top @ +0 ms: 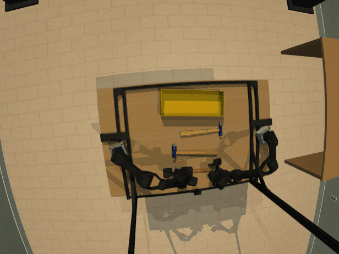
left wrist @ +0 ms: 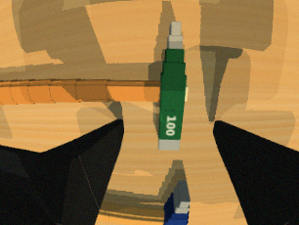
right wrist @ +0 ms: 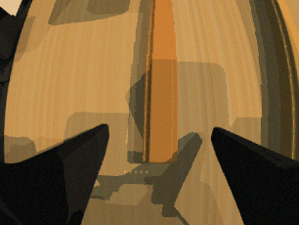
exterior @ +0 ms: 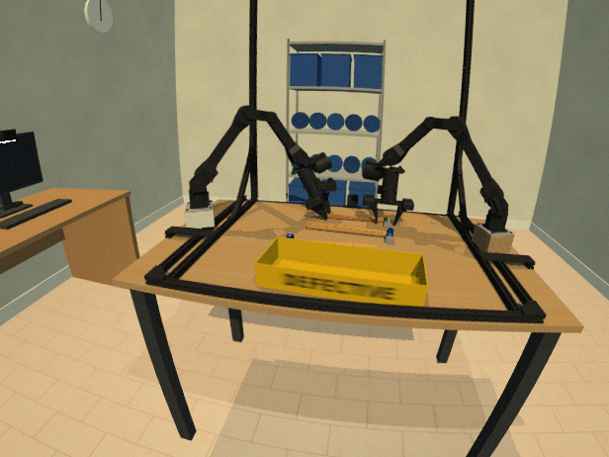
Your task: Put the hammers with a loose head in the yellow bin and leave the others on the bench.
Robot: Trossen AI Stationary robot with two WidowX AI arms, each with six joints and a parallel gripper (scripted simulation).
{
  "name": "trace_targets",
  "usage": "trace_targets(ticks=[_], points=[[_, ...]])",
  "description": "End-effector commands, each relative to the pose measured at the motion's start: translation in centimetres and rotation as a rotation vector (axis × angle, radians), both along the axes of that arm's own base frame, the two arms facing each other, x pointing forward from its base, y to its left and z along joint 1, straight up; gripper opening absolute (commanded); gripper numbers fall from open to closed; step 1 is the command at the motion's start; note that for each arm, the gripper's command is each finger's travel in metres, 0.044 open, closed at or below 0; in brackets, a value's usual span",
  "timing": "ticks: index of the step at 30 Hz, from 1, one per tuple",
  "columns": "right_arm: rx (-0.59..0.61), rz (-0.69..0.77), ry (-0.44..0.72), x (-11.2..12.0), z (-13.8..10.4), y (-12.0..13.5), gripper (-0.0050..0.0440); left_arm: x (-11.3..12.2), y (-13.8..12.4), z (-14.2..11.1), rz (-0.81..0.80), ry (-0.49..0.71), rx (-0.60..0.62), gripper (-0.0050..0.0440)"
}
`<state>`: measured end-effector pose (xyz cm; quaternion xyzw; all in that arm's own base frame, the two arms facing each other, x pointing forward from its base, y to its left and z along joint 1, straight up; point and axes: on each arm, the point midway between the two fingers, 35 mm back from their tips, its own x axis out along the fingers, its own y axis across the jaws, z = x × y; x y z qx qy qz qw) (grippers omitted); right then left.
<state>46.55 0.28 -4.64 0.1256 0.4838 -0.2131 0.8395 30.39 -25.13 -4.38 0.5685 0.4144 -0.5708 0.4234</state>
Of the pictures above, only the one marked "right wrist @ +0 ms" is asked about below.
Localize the hammer with green head and wooden handle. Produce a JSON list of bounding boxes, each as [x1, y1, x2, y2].
[[143, 0, 178, 163]]

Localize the hammer with blue head and wooden handle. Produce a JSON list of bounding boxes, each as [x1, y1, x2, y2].
[[264, 0, 299, 161]]

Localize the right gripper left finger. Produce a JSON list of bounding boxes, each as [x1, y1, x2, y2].
[[0, 124, 109, 225]]

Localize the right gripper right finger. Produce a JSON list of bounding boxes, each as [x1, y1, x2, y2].
[[211, 127, 299, 225]]

